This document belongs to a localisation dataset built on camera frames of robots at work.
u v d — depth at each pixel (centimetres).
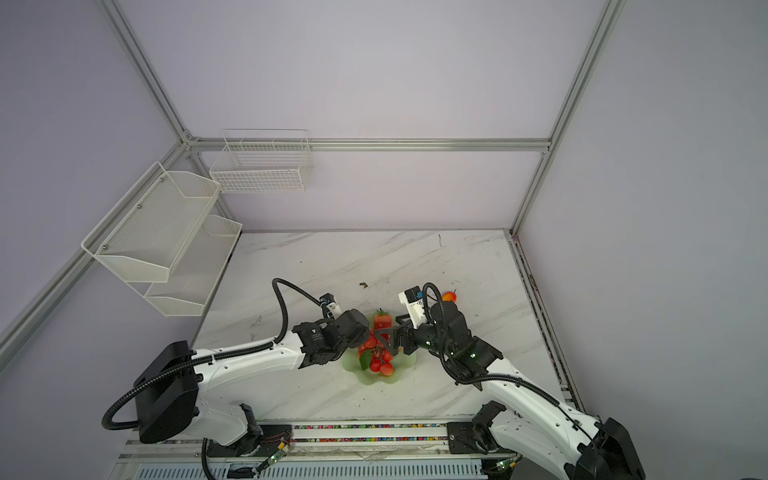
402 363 84
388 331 86
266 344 52
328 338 60
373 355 83
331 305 74
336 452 73
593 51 73
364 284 104
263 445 73
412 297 66
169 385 42
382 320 87
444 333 56
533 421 47
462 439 73
